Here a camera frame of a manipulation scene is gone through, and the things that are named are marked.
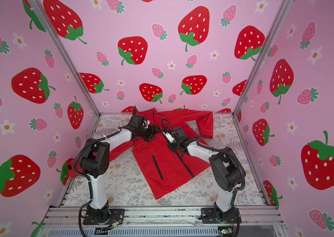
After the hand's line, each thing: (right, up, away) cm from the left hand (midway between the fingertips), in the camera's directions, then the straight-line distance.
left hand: (161, 133), depth 96 cm
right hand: (+4, -6, -3) cm, 8 cm away
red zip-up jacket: (+1, -17, -4) cm, 18 cm away
